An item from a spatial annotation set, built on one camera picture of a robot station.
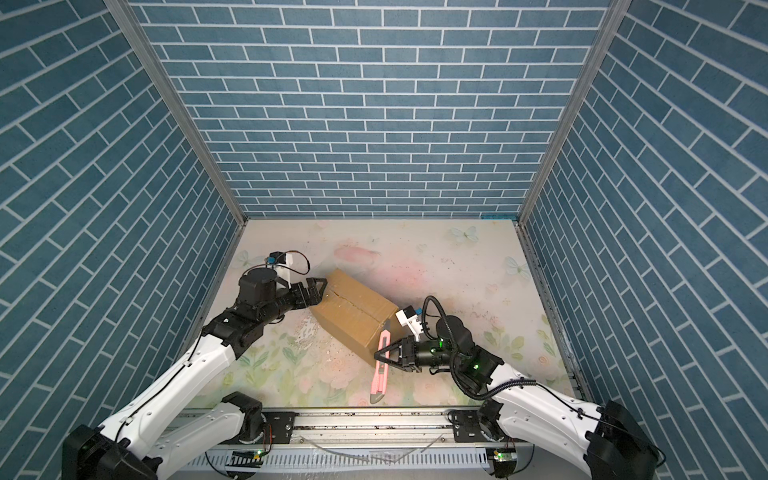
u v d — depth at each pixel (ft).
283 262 2.32
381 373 2.18
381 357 2.20
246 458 2.37
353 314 2.47
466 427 2.42
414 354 2.11
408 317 2.29
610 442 1.35
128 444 1.28
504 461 2.41
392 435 2.42
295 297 2.27
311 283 2.32
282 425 2.44
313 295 2.32
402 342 2.16
